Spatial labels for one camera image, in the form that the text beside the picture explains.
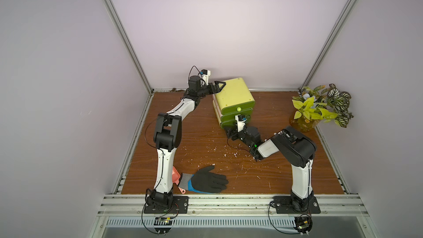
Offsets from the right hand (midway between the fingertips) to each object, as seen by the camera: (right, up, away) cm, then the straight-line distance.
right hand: (229, 122), depth 93 cm
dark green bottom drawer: (0, -2, 0) cm, 2 cm away
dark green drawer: (0, +3, -4) cm, 5 cm away
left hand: (-3, +22, +1) cm, 22 cm away
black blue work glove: (-14, -27, -15) cm, 34 cm away
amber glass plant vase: (+43, -2, 0) cm, 43 cm away
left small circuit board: (-31, -44, -22) cm, 58 cm away
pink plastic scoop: (-28, -26, -12) cm, 41 cm away
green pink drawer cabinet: (+2, +13, -5) cm, 14 cm away
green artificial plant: (+50, +10, -9) cm, 52 cm away
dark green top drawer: (+5, +9, -6) cm, 12 cm away
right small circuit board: (+30, -42, -24) cm, 57 cm away
